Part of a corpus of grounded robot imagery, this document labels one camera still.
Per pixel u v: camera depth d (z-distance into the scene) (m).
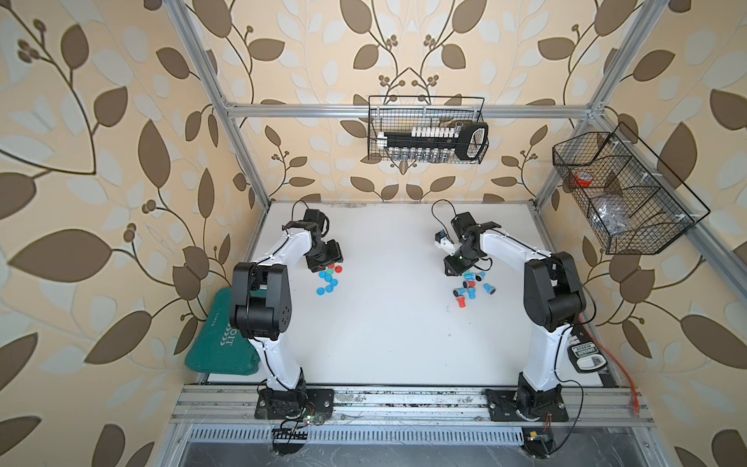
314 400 0.75
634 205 0.73
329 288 0.96
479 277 0.96
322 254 0.82
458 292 0.94
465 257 0.83
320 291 0.96
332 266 1.02
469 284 0.96
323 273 0.99
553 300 0.53
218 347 0.80
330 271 1.01
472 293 0.94
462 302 0.93
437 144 0.85
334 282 0.98
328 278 0.99
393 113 0.91
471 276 0.97
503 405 0.73
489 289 0.94
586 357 0.82
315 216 0.79
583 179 0.81
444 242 0.91
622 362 0.82
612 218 0.71
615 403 0.75
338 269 1.02
